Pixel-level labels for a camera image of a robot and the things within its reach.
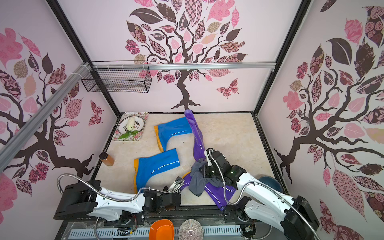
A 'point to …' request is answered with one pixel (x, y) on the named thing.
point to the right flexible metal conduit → (244, 187)
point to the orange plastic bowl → (162, 229)
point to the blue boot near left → (145, 167)
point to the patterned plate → (139, 124)
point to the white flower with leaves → (130, 125)
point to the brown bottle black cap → (106, 159)
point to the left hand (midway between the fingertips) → (180, 194)
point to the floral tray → (135, 137)
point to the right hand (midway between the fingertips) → (200, 168)
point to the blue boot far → (164, 131)
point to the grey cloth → (198, 181)
